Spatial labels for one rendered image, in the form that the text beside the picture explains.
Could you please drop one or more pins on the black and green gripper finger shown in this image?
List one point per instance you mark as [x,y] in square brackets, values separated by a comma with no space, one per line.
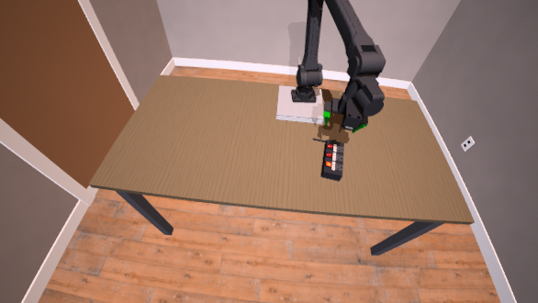
[360,127]
[326,116]

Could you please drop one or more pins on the dark grey power strip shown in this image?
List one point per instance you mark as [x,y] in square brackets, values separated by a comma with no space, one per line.
[333,159]

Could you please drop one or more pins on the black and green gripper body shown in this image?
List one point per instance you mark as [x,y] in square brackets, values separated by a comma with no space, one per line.
[333,108]

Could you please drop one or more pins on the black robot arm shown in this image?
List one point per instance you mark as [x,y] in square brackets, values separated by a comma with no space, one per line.
[368,59]

